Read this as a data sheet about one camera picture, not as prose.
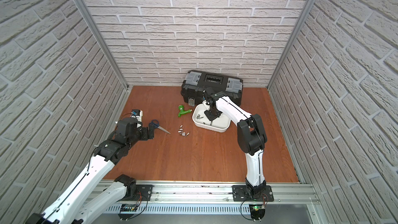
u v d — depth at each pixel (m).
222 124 0.99
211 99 0.68
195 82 1.00
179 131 0.95
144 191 0.75
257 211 0.70
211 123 0.99
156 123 0.99
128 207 0.73
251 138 0.52
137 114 0.67
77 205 0.42
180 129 0.97
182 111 1.03
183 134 0.95
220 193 0.76
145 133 0.68
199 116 1.02
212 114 0.81
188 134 0.94
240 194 0.74
